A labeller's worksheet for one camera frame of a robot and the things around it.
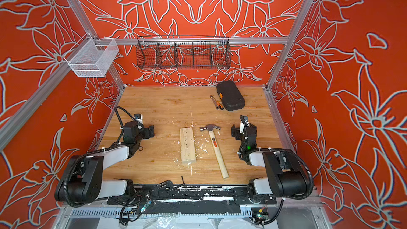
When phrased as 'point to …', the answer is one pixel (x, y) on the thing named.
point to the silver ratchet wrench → (217, 107)
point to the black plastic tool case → (230, 96)
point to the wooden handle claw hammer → (210, 128)
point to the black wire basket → (183, 52)
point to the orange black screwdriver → (219, 104)
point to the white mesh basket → (89, 57)
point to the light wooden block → (187, 146)
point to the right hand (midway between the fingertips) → (243, 122)
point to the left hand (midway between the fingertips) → (146, 125)
